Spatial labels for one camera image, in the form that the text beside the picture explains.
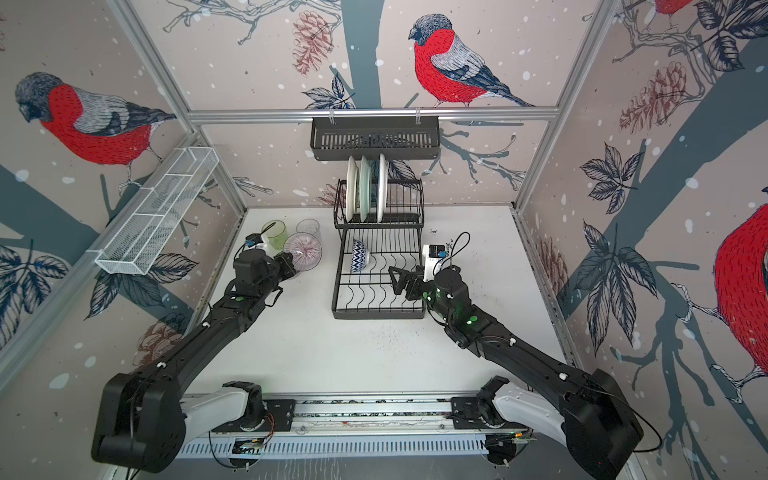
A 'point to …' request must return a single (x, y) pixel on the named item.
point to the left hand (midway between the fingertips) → (290, 252)
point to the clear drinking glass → (310, 226)
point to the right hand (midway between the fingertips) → (399, 271)
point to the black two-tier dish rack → (382, 222)
